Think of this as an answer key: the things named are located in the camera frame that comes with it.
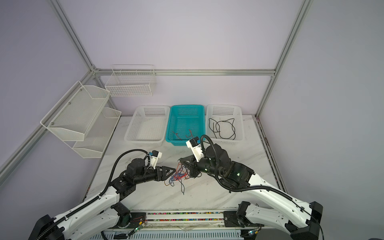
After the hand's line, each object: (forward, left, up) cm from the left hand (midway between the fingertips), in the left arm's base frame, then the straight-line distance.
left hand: (171, 171), depth 76 cm
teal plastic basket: (+48, -3, -15) cm, 51 cm away
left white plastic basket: (+44, +24, -14) cm, 52 cm away
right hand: (-3, -6, +16) cm, 17 cm away
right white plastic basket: (+45, -35, -12) cm, 58 cm away
